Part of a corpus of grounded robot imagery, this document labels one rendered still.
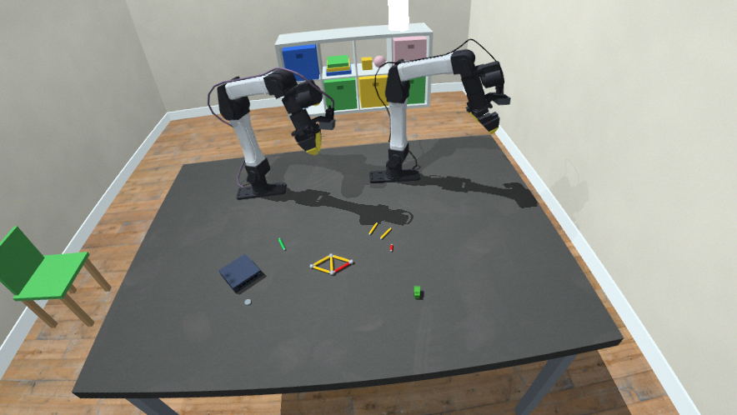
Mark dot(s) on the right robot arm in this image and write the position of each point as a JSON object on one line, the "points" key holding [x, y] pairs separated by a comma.
{"points": [[235, 101]]}

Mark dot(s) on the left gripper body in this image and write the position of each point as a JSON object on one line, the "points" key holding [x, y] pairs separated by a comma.
{"points": [[478, 106]]}

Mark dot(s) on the blue rectangular block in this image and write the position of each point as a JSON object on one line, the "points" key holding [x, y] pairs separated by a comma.
{"points": [[241, 271]]}

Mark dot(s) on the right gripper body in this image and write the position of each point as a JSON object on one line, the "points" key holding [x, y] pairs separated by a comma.
{"points": [[306, 138]]}

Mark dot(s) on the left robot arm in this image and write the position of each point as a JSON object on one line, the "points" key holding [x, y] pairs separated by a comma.
{"points": [[397, 93]]}

